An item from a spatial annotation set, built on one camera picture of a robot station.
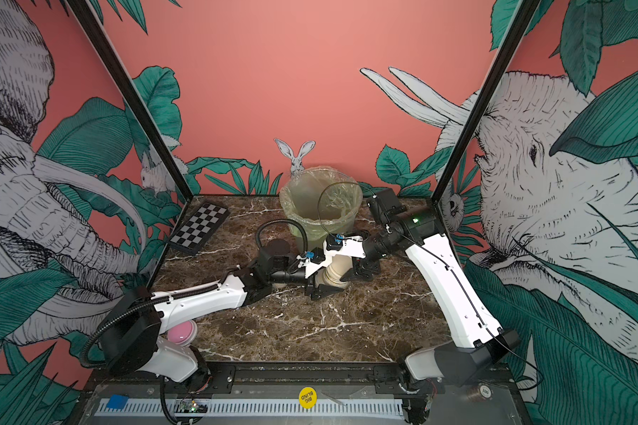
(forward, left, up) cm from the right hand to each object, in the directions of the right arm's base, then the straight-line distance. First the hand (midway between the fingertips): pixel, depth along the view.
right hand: (342, 254), depth 67 cm
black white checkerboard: (+25, +57, -25) cm, 67 cm away
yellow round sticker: (-28, +9, -29) cm, 41 cm away
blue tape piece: (-30, +60, -27) cm, 72 cm away
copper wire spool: (-27, -36, -24) cm, 51 cm away
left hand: (-2, 0, -6) cm, 6 cm away
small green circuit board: (-31, +40, -29) cm, 58 cm away
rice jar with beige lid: (-5, +3, 0) cm, 6 cm away
